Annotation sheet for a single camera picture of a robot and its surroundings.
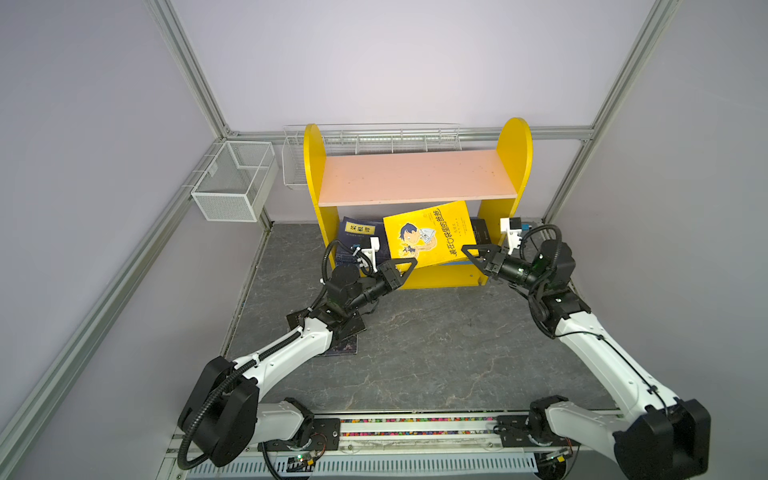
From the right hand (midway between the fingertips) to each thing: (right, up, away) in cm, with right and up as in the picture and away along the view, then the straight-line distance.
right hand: (461, 252), depth 69 cm
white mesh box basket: (-71, +23, +33) cm, 81 cm away
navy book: (-28, +5, +22) cm, 36 cm away
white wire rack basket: (-27, +36, +27) cm, 52 cm away
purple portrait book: (-30, -28, +18) cm, 44 cm away
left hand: (-10, -4, +3) cm, 11 cm away
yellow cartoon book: (-7, +4, +3) cm, 9 cm away
